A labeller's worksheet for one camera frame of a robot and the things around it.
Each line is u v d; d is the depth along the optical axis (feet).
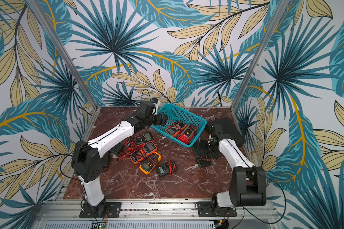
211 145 2.19
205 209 2.41
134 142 3.07
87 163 1.54
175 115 3.62
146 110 2.18
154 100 2.51
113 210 2.41
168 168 2.75
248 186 1.41
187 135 3.20
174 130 3.31
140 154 2.94
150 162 2.81
